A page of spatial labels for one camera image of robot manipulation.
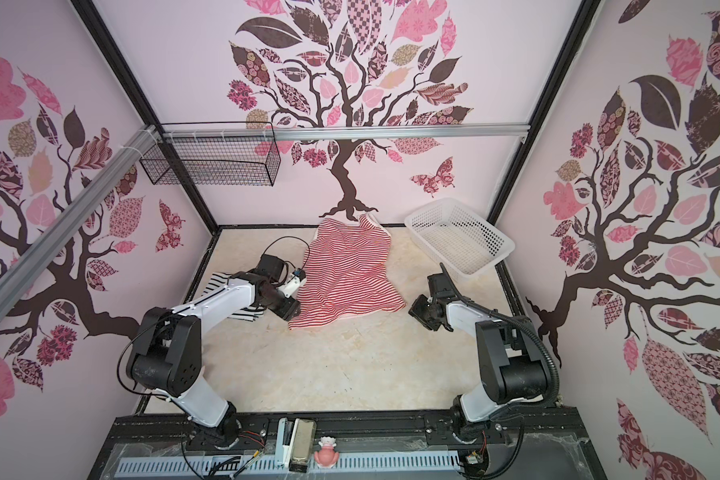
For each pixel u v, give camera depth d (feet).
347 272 3.38
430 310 2.33
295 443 2.28
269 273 2.43
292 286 2.80
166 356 1.52
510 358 1.50
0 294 1.66
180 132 3.07
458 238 3.79
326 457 2.24
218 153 3.10
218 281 3.33
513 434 2.42
